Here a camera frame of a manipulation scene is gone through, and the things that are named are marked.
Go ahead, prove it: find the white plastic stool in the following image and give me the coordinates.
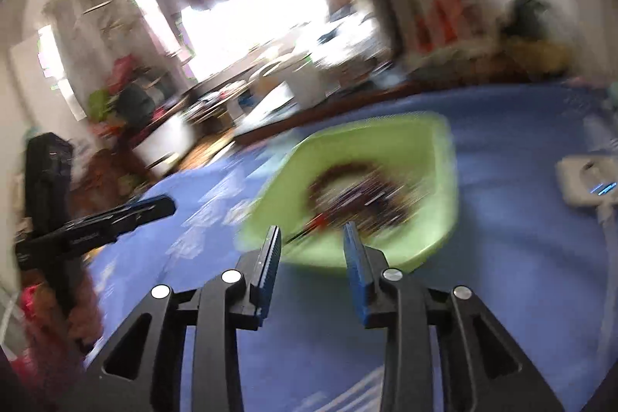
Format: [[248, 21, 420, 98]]
[[250, 57, 311, 105]]

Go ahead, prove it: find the white rack with orange things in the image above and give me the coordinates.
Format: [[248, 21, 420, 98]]
[[414, 0, 484, 56]]

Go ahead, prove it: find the green plastic basin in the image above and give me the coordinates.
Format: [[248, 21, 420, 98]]
[[236, 112, 458, 274]]

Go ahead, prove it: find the pile of bead bracelets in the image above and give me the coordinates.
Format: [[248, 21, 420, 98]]
[[306, 160, 422, 240]]

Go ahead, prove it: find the white box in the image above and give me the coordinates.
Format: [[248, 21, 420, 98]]
[[289, 59, 335, 110]]

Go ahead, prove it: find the person's left hand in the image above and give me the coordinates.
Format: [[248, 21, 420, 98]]
[[72, 270, 104, 348]]

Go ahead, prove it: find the dark object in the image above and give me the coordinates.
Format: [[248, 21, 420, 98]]
[[501, 0, 552, 39]]

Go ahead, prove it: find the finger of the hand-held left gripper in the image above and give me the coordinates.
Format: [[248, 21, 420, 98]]
[[109, 195, 176, 237]]

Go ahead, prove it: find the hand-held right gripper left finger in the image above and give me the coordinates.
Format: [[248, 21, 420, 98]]
[[84, 225, 282, 412]]

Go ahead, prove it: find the white chair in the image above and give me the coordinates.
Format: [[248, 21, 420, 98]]
[[139, 114, 198, 170]]

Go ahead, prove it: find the dark green bag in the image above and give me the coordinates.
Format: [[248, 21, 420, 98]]
[[115, 83, 151, 119]]

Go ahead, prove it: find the bright green bag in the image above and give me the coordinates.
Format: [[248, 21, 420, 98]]
[[88, 90, 113, 122]]

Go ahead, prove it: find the red bag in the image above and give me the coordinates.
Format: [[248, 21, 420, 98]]
[[107, 54, 142, 90]]

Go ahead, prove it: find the small wooden table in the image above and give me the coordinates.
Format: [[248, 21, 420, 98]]
[[185, 86, 253, 125]]

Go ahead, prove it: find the white power strip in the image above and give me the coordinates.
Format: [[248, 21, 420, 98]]
[[554, 153, 618, 206]]

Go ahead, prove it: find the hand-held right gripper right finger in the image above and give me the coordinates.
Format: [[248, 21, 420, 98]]
[[342, 221, 565, 412]]

